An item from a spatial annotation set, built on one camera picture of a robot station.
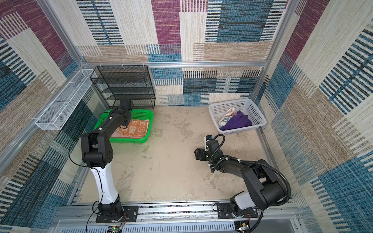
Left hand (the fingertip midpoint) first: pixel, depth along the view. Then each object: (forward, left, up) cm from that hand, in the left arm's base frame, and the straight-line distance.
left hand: (117, 116), depth 97 cm
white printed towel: (+11, -79, -9) cm, 80 cm away
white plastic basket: (+16, -91, -9) cm, 93 cm away
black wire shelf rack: (+26, +5, +8) cm, 28 cm away
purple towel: (0, -82, -6) cm, 82 cm away
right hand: (-21, -54, -11) cm, 59 cm away
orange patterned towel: (-3, -10, -9) cm, 14 cm away
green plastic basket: (+9, -11, -8) cm, 17 cm away
